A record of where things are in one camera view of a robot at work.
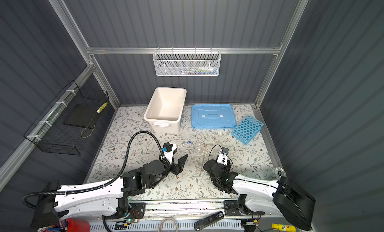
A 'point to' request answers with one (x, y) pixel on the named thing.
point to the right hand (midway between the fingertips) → (221, 156)
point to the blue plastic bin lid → (213, 116)
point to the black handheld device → (208, 220)
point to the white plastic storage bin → (165, 109)
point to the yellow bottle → (283, 228)
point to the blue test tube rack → (247, 129)
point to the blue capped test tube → (189, 142)
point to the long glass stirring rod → (201, 170)
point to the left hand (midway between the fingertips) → (183, 153)
